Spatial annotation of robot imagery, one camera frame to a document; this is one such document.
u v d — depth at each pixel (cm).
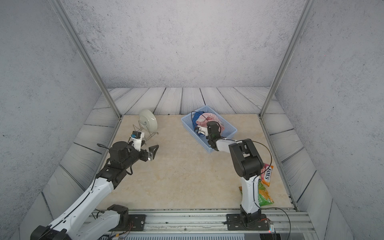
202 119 109
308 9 70
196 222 75
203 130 92
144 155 70
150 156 71
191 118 111
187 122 110
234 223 73
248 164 54
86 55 87
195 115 115
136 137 67
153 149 75
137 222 73
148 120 99
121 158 59
